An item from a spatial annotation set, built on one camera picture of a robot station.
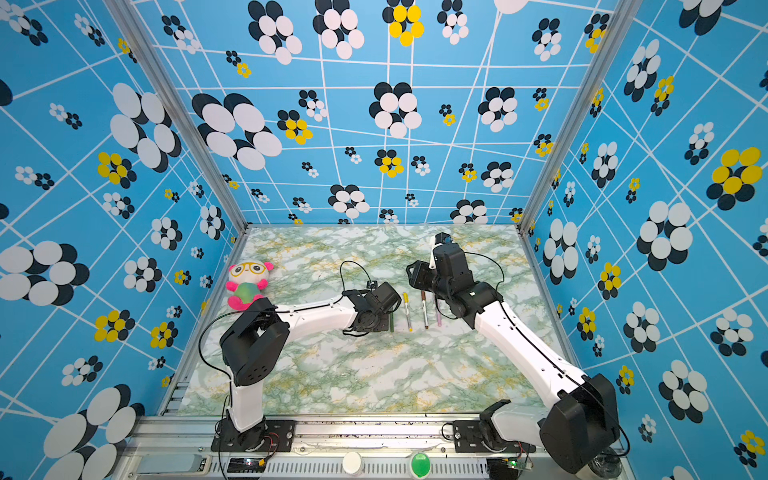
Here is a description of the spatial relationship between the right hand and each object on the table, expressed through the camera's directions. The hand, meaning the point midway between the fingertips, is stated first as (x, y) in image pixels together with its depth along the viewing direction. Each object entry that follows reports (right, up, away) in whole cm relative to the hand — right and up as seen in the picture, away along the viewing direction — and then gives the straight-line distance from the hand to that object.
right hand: (413, 269), depth 79 cm
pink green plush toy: (-53, -5, +16) cm, 56 cm away
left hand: (-8, -18, +13) cm, 23 cm away
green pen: (-6, -17, +12) cm, 22 cm away
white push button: (-15, -41, -15) cm, 46 cm away
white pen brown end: (+5, -14, +17) cm, 22 cm away
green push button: (0, -40, -18) cm, 44 cm away
